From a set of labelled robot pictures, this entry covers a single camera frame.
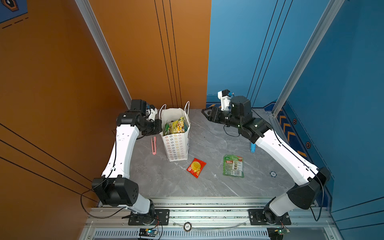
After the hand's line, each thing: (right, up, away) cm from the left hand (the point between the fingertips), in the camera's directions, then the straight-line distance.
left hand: (162, 127), depth 78 cm
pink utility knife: (-10, -12, +22) cm, 27 cm away
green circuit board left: (-5, -50, -7) cm, 51 cm away
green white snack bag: (+41, -24, +13) cm, 49 cm away
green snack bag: (+1, 0, +9) cm, 9 cm away
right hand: (+21, +8, -9) cm, 24 cm away
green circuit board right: (+57, -50, -7) cm, 76 cm away
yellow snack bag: (+8, 0, +1) cm, 8 cm away
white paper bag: (+7, -10, +2) cm, 12 cm away
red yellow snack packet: (+18, -24, +11) cm, 32 cm away
